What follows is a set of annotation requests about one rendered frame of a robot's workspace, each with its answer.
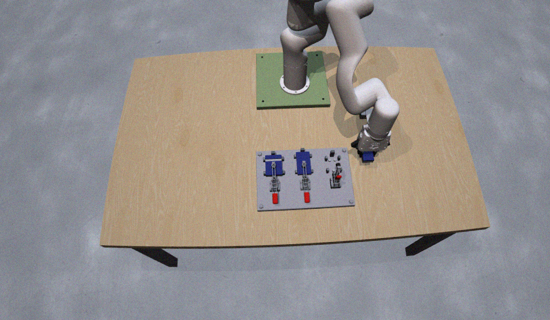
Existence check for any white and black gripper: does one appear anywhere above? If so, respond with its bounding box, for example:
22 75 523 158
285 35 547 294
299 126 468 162
351 129 391 158

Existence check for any toggle clamp with red handle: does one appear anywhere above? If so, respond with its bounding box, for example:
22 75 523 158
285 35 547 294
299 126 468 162
269 162 280 204
300 161 311 203
330 163 342 189

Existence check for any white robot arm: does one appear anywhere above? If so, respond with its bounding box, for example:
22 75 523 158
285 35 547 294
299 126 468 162
280 0 399 139

